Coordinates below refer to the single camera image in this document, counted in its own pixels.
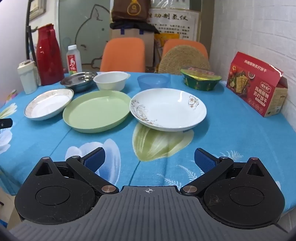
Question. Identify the blue floral tablecloth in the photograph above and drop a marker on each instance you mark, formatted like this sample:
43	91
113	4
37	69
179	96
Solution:
231	129

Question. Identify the round woven straw mat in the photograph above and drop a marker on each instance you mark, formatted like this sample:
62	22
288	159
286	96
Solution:
182	60

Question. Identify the wall air conditioner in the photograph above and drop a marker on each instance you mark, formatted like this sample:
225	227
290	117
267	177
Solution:
37	5

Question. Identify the white bowl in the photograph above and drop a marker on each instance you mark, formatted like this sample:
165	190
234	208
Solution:
111	83

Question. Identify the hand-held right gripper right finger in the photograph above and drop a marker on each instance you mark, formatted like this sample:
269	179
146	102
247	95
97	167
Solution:
204	160

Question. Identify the white tumbler with lid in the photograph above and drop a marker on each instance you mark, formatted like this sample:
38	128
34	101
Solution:
27	78

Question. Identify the wall poster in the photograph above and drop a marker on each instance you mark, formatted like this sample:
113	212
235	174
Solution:
173	25

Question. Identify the green instant noodle bowl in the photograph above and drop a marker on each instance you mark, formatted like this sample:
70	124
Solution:
198	82

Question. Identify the red thermos jug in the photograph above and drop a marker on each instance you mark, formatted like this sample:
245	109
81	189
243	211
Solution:
49	64

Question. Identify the blue translucent bowl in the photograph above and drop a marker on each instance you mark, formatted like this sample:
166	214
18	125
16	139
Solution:
152	82

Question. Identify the black framed white board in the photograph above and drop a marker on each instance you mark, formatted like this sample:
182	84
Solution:
16	41

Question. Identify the light green plate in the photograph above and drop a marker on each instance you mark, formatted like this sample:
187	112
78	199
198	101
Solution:
94	111

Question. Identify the orange chair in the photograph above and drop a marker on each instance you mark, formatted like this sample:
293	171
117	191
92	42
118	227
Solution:
122	55
171	45

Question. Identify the white gold-rimmed plate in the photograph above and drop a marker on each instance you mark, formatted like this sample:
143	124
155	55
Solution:
48	105

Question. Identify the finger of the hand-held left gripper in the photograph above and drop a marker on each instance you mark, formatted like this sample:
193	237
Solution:
5	123

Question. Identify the yellow snack bag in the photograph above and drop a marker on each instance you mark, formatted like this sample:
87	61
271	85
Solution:
161	38

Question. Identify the white floral plate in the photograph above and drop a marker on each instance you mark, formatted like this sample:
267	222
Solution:
166	109

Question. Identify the black cloth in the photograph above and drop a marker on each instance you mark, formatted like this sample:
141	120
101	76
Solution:
129	25

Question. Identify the white bottle red label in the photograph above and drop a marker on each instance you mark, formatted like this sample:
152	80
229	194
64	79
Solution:
74	62

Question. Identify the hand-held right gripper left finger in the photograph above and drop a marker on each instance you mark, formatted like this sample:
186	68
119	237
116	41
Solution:
93	158

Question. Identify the brown bag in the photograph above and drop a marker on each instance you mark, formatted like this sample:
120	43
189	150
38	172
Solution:
129	11

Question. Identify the stainless steel bowl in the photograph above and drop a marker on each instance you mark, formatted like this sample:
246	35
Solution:
76	81

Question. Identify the red cracker box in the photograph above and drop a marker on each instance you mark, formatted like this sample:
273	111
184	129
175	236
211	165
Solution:
252	92

